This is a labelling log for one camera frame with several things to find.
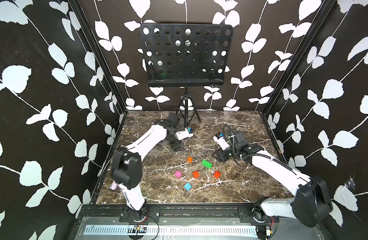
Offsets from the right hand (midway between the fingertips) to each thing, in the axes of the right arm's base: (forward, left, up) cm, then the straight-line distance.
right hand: (214, 150), depth 83 cm
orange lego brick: (0, +14, -12) cm, 19 cm away
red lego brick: (-9, +10, -12) cm, 18 cm away
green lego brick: (-3, +4, -12) cm, 13 cm away
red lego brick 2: (-8, -2, -13) cm, 16 cm away
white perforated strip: (-36, +20, -13) cm, 44 cm away
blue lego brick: (-16, +15, -12) cm, 25 cm away
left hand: (+6, +19, -1) cm, 20 cm away
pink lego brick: (-9, +21, -11) cm, 25 cm away
